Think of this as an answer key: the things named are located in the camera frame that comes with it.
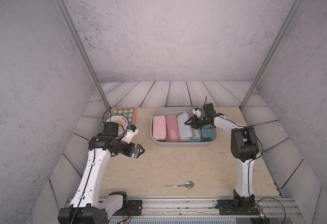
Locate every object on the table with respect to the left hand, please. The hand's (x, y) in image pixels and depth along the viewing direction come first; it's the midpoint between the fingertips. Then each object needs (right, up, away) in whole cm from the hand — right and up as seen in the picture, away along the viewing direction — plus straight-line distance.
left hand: (138, 147), depth 75 cm
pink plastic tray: (-12, +19, +44) cm, 49 cm away
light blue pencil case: (+28, +7, +21) cm, 35 cm away
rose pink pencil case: (+19, +7, +24) cm, 31 cm away
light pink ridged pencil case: (+10, +8, +22) cm, 25 cm away
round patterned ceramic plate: (-20, +12, +35) cm, 42 cm away
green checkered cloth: (-17, +20, +43) cm, 50 cm away
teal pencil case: (+43, +5, +24) cm, 49 cm away
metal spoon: (+27, -22, +4) cm, 35 cm away
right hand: (+28, +12, +22) cm, 38 cm away
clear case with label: (+36, +3, +24) cm, 43 cm away
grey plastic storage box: (+21, +21, +38) cm, 48 cm away
